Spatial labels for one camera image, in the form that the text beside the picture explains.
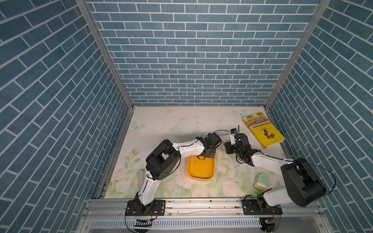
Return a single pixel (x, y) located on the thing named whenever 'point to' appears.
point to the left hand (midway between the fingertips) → (213, 155)
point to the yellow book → (265, 133)
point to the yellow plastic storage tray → (202, 168)
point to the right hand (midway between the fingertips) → (227, 143)
